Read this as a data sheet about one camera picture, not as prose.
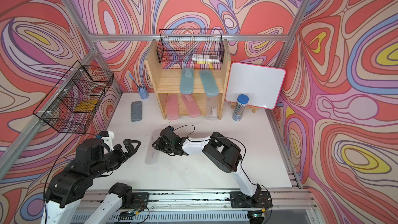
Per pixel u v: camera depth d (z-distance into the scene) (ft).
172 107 3.37
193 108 3.37
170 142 2.36
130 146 1.85
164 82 2.87
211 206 2.41
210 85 2.82
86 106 2.35
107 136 1.92
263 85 3.36
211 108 3.30
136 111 3.52
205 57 2.69
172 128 2.82
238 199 2.39
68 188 1.27
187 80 2.91
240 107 3.02
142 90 3.65
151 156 2.76
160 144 2.62
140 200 2.40
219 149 1.86
